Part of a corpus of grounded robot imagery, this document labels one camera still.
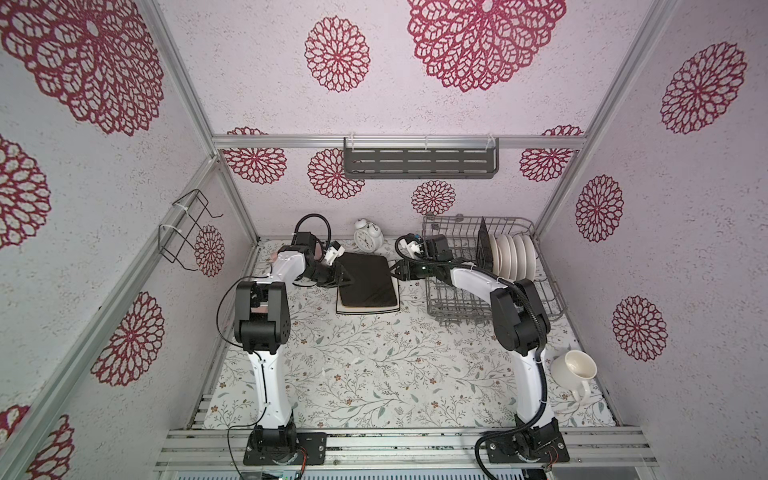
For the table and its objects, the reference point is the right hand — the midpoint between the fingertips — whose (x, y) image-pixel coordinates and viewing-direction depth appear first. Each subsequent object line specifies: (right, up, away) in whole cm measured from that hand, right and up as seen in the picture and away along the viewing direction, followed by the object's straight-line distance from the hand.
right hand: (392, 266), depth 97 cm
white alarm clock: (-9, +11, +12) cm, 19 cm away
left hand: (-14, -6, 0) cm, 15 cm away
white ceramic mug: (+52, -30, -11) cm, 61 cm away
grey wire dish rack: (+29, +14, +24) cm, 40 cm away
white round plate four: (+44, +3, -3) cm, 44 cm away
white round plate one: (+33, +4, -3) cm, 33 cm away
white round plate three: (+41, +3, -1) cm, 41 cm away
